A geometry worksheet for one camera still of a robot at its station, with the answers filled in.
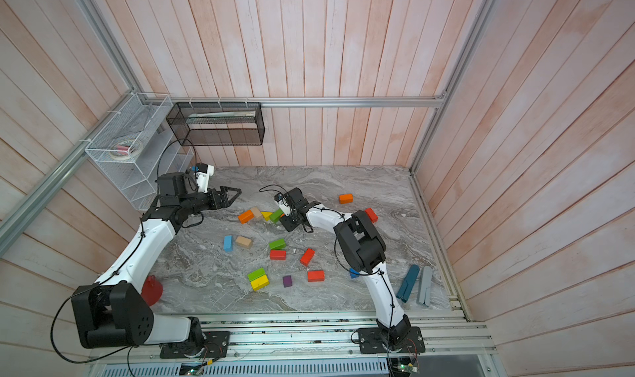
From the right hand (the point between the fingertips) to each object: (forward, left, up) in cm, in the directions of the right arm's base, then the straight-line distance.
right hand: (287, 217), depth 103 cm
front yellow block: (-29, +7, +2) cm, 29 cm away
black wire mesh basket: (+33, +32, +24) cm, 52 cm away
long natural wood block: (+1, +13, +2) cm, 14 cm away
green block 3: (-25, +9, +1) cm, 27 cm away
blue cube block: (-24, -27, -1) cm, 36 cm away
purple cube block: (-28, -3, +1) cm, 28 cm away
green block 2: (-13, +2, +1) cm, 14 cm away
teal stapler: (-27, -44, +1) cm, 52 cm away
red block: (-17, +2, -1) cm, 17 cm away
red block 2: (-17, -9, -1) cm, 19 cm away
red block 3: (-25, -13, -1) cm, 28 cm away
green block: (-1, +5, +3) cm, 6 cm away
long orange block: (-1, +17, +2) cm, 17 cm away
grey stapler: (-32, -49, +1) cm, 58 cm away
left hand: (-7, +16, +23) cm, 29 cm away
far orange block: (+11, -25, -1) cm, 28 cm away
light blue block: (-14, +22, +2) cm, 26 cm away
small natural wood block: (-13, +16, +2) cm, 20 cm away
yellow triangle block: (-1, +9, +2) cm, 9 cm away
